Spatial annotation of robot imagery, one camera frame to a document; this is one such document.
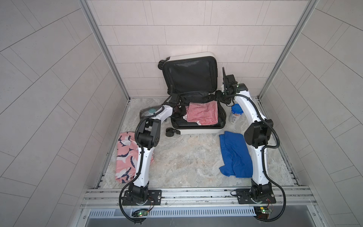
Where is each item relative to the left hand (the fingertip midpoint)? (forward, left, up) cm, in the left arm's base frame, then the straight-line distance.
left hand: (188, 109), depth 104 cm
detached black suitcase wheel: (-19, +12, 0) cm, 23 cm away
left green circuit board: (-62, +22, +1) cm, 66 cm away
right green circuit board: (-60, -38, -2) cm, 71 cm away
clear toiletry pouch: (0, +29, -2) cm, 29 cm away
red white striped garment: (-3, -12, -1) cm, 12 cm away
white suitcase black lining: (+14, -4, +18) cm, 23 cm away
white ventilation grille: (-62, +29, -4) cm, 68 cm away
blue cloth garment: (-36, -30, -2) cm, 46 cm away
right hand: (+1, -19, +12) cm, 22 cm away
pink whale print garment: (-35, +36, 0) cm, 50 cm away
